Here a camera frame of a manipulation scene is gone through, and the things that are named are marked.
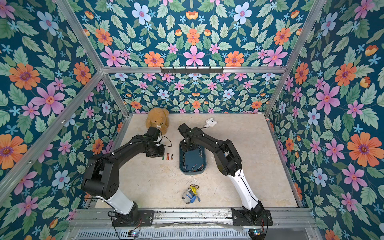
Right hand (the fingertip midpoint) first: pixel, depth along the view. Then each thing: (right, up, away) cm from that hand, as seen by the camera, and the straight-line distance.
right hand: (186, 148), depth 99 cm
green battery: (-15, -6, -3) cm, 16 cm away
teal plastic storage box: (+5, -8, -7) cm, 11 cm away
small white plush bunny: (+17, +18, +12) cm, 27 cm away
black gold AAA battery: (-9, -5, -3) cm, 11 cm away
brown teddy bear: (-18, +20, -5) cm, 27 cm away
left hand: (-13, -2, -6) cm, 15 cm away
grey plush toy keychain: (+4, -21, -22) cm, 31 cm away
